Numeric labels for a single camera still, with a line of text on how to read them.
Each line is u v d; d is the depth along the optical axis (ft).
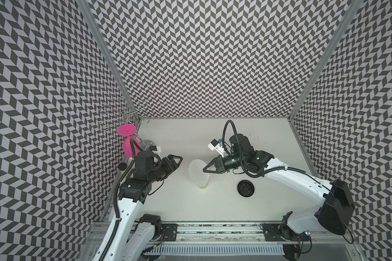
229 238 2.37
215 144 2.20
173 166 2.09
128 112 3.74
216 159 2.07
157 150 2.22
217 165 2.14
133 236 1.83
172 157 2.15
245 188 2.88
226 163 2.04
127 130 2.37
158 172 1.95
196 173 2.27
